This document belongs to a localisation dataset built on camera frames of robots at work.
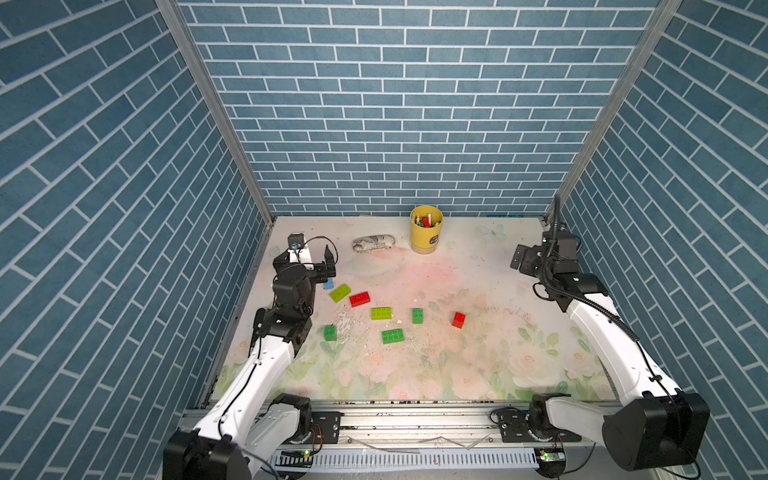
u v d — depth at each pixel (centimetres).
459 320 89
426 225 102
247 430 44
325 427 74
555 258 59
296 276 57
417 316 91
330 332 87
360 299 96
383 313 94
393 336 89
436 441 72
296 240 63
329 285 101
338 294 99
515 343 89
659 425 38
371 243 109
